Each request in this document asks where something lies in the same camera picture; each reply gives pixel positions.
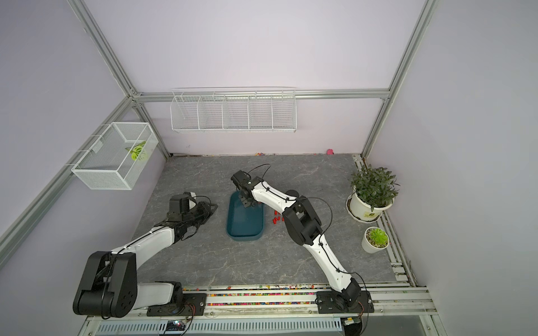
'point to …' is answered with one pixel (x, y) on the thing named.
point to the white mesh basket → (115, 160)
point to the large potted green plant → (375, 189)
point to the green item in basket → (135, 150)
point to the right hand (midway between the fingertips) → (251, 196)
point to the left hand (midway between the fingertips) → (217, 208)
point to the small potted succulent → (373, 239)
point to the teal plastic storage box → (244, 224)
